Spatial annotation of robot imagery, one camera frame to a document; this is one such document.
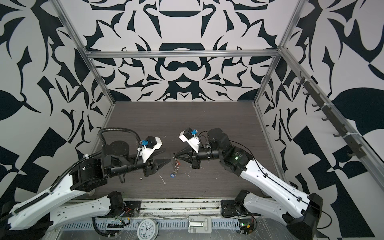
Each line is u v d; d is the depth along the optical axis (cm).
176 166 64
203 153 55
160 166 53
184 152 57
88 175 43
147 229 66
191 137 54
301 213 39
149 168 49
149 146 48
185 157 60
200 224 69
